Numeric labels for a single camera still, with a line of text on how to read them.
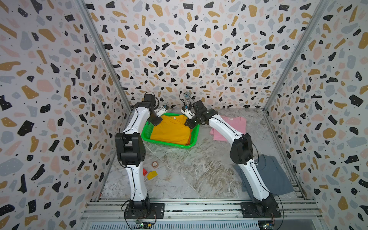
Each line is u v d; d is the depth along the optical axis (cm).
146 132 97
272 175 87
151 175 84
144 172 86
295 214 74
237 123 114
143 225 70
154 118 83
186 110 87
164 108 88
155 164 90
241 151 62
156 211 74
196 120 85
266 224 71
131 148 54
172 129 95
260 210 65
